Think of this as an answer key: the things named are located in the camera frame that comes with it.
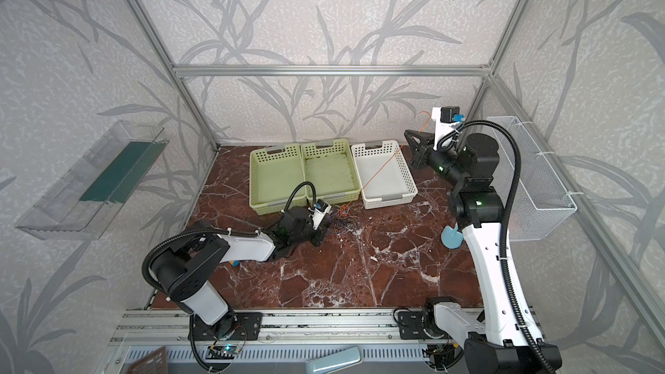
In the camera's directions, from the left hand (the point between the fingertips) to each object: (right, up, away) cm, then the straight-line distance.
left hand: (329, 224), depth 91 cm
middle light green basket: (0, +19, +20) cm, 27 cm away
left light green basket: (-25, +18, +17) cm, 35 cm away
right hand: (+21, +29, -28) cm, 46 cm away
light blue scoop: (+43, -5, +1) cm, 44 cm away
